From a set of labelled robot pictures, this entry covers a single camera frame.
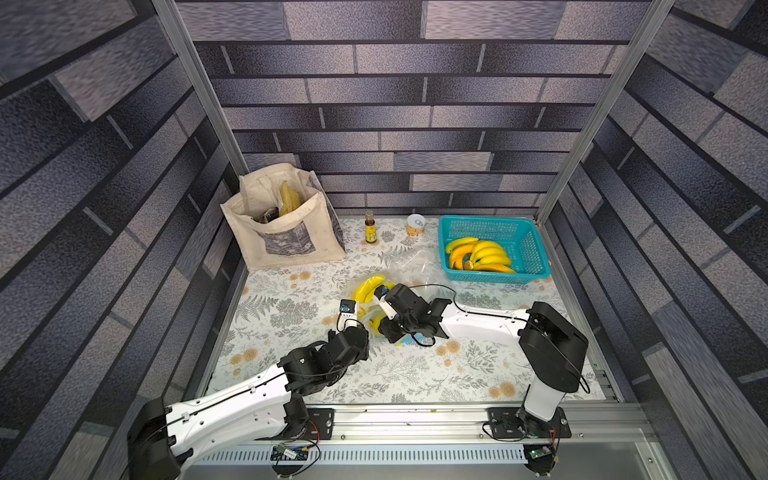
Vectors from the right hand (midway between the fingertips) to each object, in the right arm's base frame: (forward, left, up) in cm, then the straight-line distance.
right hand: (379, 325), depth 86 cm
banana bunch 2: (+26, -36, +2) cm, 45 cm away
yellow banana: (+35, -29, -3) cm, 45 cm away
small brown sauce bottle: (+36, +5, +4) cm, 37 cm away
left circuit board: (-31, +21, -5) cm, 38 cm away
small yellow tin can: (+40, -12, +1) cm, 42 cm away
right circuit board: (-29, -41, -9) cm, 51 cm away
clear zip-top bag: (+25, -10, -5) cm, 27 cm away
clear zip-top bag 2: (-7, -10, +8) cm, 15 cm away
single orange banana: (+27, -27, -1) cm, 38 cm away
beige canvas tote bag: (+22, +28, +23) cm, 43 cm away
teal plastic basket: (+37, -51, -2) cm, 63 cm away
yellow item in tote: (+35, +30, +19) cm, 50 cm away
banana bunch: (+9, +5, +4) cm, 11 cm away
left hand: (-4, +3, +7) cm, 9 cm away
